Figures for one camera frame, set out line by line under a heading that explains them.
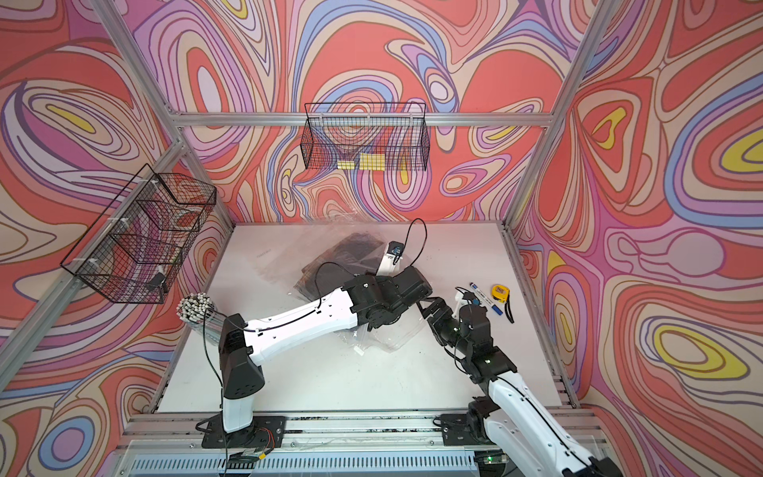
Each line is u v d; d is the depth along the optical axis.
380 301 0.52
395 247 0.64
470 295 0.72
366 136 0.96
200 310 0.75
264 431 0.73
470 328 0.59
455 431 0.73
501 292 0.98
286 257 1.10
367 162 0.91
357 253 0.89
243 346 0.44
